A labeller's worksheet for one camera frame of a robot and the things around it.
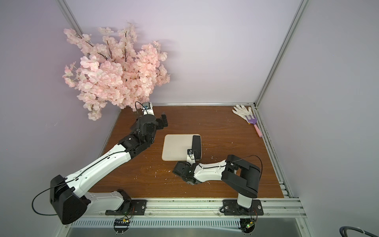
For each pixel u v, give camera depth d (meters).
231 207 0.72
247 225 0.70
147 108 0.62
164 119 0.69
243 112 1.14
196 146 0.95
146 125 0.54
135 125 1.12
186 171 0.66
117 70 0.58
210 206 0.75
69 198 0.38
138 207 0.73
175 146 0.96
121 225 0.72
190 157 0.77
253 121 1.08
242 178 0.44
